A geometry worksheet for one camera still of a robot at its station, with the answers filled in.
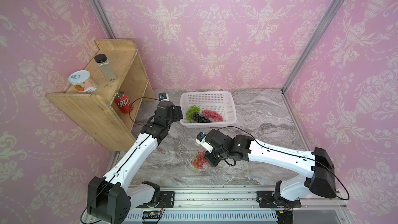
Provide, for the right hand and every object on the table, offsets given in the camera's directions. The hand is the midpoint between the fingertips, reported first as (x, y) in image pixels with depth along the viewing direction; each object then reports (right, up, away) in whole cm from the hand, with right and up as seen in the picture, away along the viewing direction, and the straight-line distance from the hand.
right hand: (206, 156), depth 73 cm
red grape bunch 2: (+5, +18, +29) cm, 35 cm away
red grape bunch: (-3, -1, -2) cm, 3 cm away
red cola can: (-40, +27, +1) cm, 48 cm away
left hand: (-17, +22, +8) cm, 29 cm away
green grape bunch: (-9, +20, +30) cm, 38 cm away
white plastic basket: (+11, +26, +38) cm, 48 cm away
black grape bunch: (-3, +15, +27) cm, 31 cm away
